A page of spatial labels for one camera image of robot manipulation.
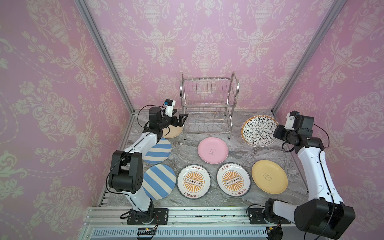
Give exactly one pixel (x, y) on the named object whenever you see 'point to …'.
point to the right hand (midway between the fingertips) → (278, 128)
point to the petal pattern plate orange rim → (258, 131)
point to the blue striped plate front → (159, 181)
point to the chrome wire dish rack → (208, 104)
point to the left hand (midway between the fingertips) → (182, 113)
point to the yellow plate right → (270, 175)
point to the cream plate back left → (174, 131)
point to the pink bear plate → (213, 150)
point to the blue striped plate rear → (159, 152)
